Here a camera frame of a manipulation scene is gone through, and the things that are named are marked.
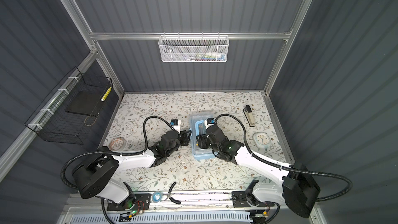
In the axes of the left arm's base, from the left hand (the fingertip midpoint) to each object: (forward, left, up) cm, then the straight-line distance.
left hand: (190, 132), depth 86 cm
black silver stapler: (+14, -39, -7) cm, 42 cm away
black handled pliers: (-28, +12, -12) cm, 33 cm away
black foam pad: (+10, +52, +16) cm, 56 cm away
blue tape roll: (-29, +18, -12) cm, 36 cm away
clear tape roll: (+1, +45, -12) cm, 47 cm away
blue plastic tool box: (+2, -4, +1) cm, 5 cm away
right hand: (-6, -6, +2) cm, 8 cm away
